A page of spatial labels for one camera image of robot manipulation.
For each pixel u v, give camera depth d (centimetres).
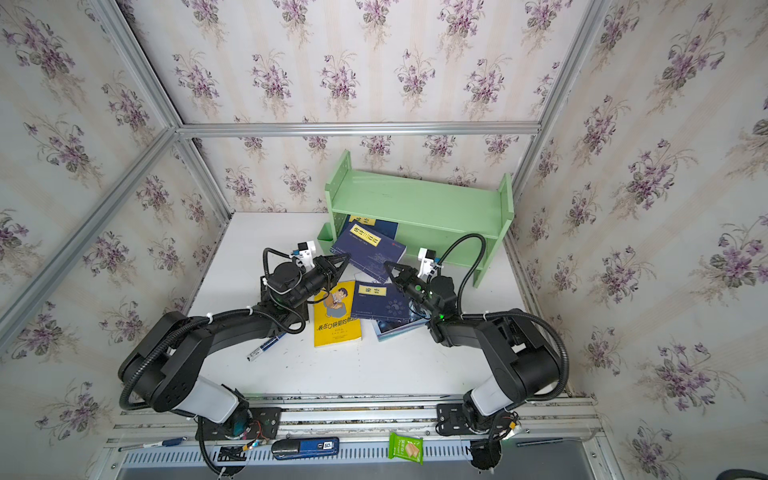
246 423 70
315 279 74
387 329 89
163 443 70
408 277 75
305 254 78
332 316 91
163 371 43
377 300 94
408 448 69
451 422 73
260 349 84
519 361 45
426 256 79
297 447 66
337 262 80
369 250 82
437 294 66
